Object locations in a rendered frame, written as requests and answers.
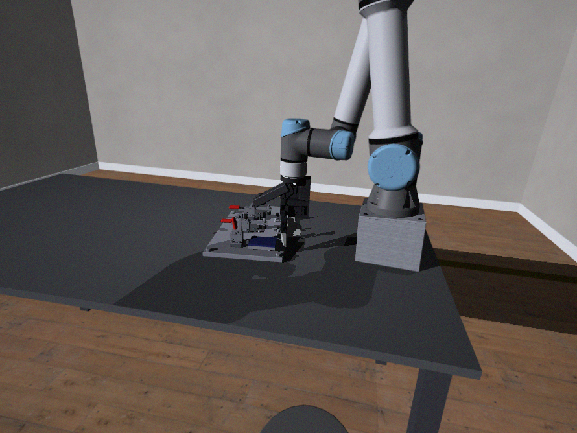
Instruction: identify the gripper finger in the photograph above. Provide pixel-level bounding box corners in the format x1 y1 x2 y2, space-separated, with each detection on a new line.
281 206 301 247
287 215 302 230

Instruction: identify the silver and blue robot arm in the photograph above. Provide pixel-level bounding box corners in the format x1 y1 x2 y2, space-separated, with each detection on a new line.
280 0 423 218

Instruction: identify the black toggle clamp with red handle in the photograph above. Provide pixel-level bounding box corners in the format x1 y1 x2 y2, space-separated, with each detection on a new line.
229 203 272 220

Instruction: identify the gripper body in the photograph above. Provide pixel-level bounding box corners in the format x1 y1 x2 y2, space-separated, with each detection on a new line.
280 175 311 219

